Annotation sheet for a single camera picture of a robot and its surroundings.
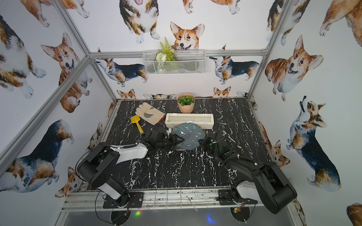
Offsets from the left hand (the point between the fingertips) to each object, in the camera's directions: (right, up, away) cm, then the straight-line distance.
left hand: (185, 140), depth 86 cm
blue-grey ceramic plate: (+4, +4, +7) cm, 8 cm away
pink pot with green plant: (0, +24, +15) cm, 28 cm away
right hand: (+6, +1, 0) cm, 6 cm away
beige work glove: (-29, +16, +25) cm, 41 cm away
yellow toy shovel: (-39, +11, +21) cm, 46 cm away
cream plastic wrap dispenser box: (+15, +11, +14) cm, 23 cm away
